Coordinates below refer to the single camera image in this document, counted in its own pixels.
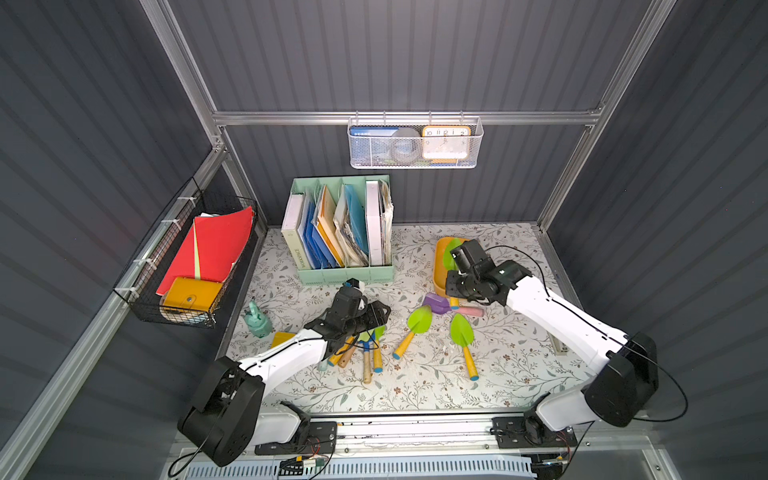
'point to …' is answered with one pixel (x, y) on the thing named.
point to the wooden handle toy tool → (367, 367)
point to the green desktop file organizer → (338, 229)
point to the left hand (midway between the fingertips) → (382, 311)
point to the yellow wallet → (192, 294)
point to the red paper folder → (211, 248)
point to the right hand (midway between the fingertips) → (457, 283)
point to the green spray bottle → (257, 322)
